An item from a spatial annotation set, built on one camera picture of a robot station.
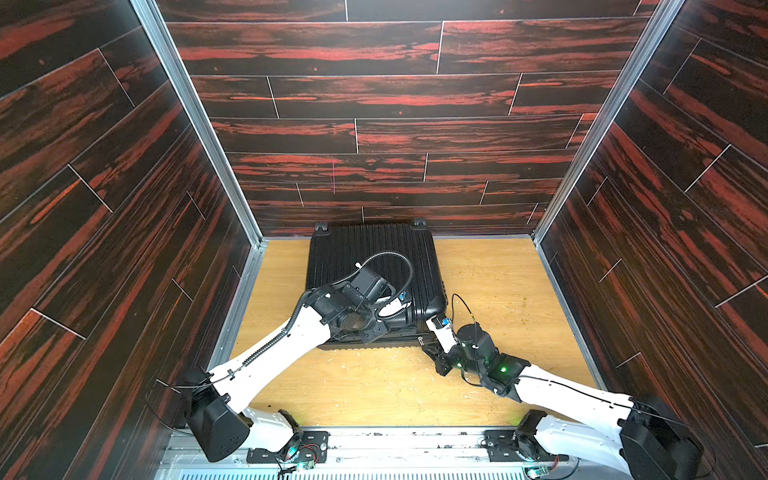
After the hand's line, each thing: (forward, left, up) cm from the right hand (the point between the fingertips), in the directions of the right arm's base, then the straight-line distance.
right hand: (428, 342), depth 83 cm
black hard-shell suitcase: (+26, +29, +9) cm, 40 cm away
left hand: (0, +13, +11) cm, 17 cm away
